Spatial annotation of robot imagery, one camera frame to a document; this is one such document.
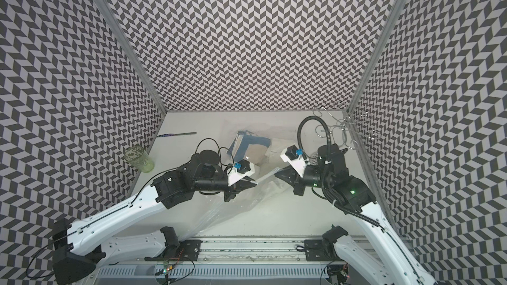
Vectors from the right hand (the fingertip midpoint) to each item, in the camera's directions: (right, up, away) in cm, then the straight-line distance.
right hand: (279, 176), depth 65 cm
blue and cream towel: (-13, +7, +35) cm, 37 cm away
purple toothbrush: (-55, +12, +41) cm, 70 cm away
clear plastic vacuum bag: (-22, -12, +2) cm, 25 cm away
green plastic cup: (-65, +3, +27) cm, 70 cm away
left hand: (-9, -3, 0) cm, 10 cm away
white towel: (+4, +9, +43) cm, 44 cm away
